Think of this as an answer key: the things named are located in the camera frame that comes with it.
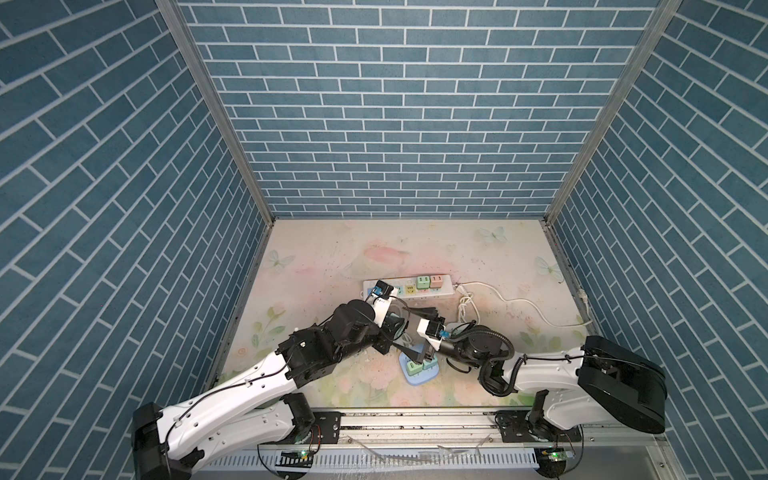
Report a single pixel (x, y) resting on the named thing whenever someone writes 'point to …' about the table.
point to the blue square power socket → (424, 376)
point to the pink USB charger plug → (436, 281)
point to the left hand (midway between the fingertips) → (408, 323)
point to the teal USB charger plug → (412, 368)
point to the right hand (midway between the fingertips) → (405, 326)
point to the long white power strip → (407, 288)
